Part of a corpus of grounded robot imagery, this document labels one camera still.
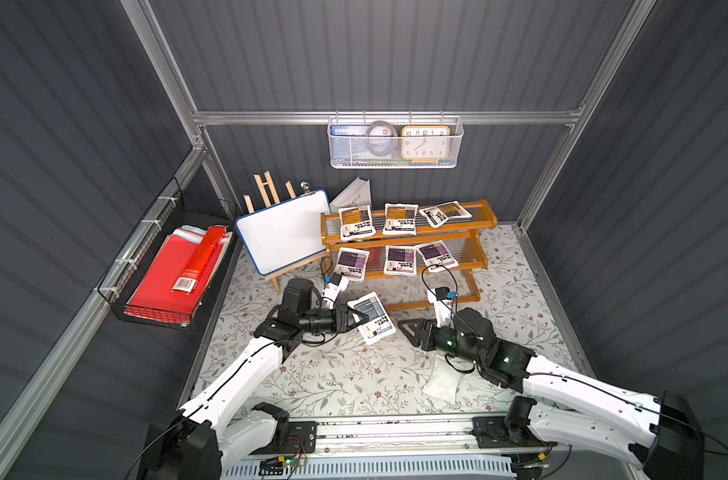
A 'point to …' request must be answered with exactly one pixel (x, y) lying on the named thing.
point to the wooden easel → (269, 197)
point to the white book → (357, 194)
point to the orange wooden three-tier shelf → (463, 237)
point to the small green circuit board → (274, 466)
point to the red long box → (187, 280)
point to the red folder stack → (153, 298)
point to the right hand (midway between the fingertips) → (404, 329)
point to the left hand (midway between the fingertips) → (368, 323)
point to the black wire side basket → (172, 211)
